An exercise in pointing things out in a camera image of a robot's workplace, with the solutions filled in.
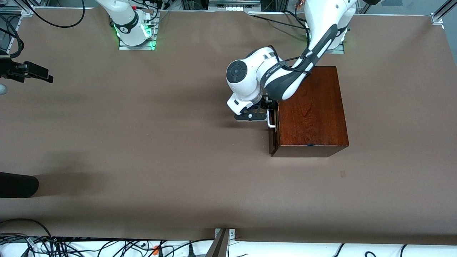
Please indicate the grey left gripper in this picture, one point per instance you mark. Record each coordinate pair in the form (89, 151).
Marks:
(267, 104)

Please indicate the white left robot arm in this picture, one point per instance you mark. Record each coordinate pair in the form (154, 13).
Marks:
(246, 76)

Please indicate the dark brown wooden cabinet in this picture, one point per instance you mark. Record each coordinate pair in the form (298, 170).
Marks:
(314, 121)

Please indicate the white power strip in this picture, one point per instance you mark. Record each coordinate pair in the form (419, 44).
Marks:
(235, 8)

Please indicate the black cylindrical object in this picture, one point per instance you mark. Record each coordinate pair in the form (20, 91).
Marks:
(18, 185)

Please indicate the orange connector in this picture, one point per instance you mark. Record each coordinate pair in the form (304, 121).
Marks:
(156, 250)

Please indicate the aluminium table frame corner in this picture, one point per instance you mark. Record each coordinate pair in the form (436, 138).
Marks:
(28, 10)

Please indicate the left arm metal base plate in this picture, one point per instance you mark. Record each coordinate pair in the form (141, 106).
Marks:
(339, 51)

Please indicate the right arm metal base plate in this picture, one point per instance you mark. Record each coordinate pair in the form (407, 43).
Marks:
(137, 47)

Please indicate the silver aluminium rack frame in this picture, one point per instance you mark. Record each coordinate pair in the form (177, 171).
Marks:
(234, 3)

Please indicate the aluminium profile with bracket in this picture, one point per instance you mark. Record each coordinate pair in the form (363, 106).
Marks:
(219, 242)

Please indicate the aluminium corner bracket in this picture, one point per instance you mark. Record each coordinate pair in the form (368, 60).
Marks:
(437, 18)

